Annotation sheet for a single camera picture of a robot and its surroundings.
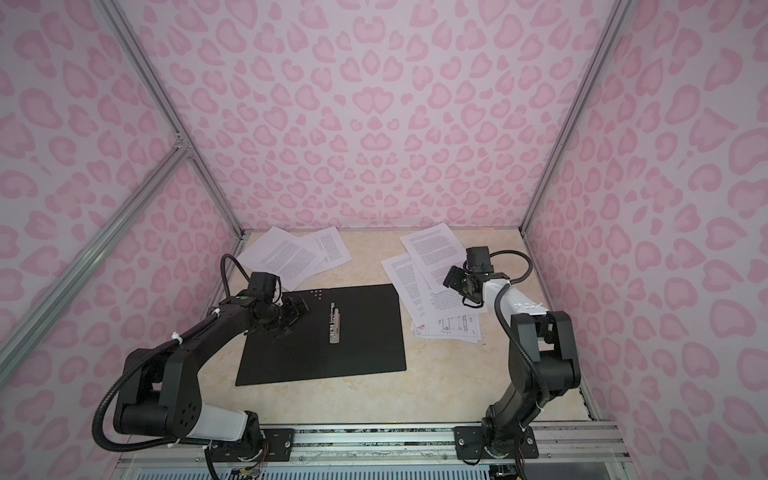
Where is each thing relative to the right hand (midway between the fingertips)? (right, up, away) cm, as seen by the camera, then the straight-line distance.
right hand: (455, 280), depth 94 cm
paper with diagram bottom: (+3, -15, -1) cm, 15 cm away
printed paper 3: (-3, +10, +20) cm, 23 cm away
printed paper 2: (-45, +11, +21) cm, 51 cm away
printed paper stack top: (-10, -7, +6) cm, 14 cm away
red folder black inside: (-33, -15, -1) cm, 36 cm away
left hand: (-46, -10, -4) cm, 47 cm away
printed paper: (-62, +8, +20) cm, 66 cm away
